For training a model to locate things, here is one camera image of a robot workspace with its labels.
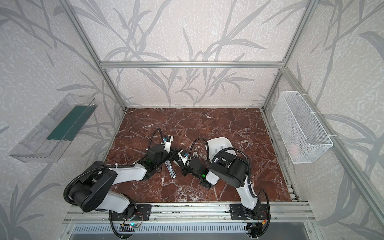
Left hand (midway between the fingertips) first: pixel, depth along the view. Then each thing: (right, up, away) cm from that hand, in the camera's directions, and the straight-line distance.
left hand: (178, 142), depth 90 cm
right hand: (0, -9, 0) cm, 9 cm away
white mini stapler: (+11, -8, +1) cm, 13 cm away
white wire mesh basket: (+57, +6, -29) cm, 64 cm away
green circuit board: (-21, -39, -18) cm, 48 cm away
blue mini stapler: (-3, -16, -3) cm, 17 cm away
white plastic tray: (+24, -2, +7) cm, 25 cm away
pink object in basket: (+60, -1, -16) cm, 63 cm away
